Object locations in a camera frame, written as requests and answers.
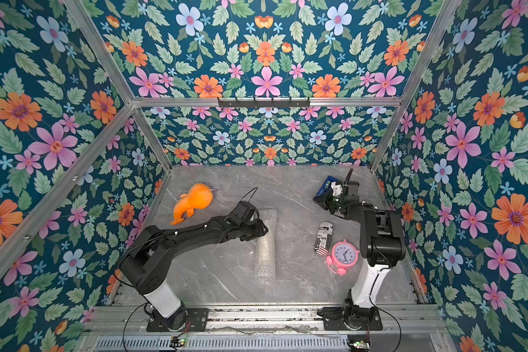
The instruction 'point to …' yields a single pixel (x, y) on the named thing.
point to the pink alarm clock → (344, 254)
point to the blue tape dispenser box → (323, 196)
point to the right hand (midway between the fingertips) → (320, 195)
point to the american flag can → (325, 229)
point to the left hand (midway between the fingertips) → (268, 231)
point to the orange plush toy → (199, 196)
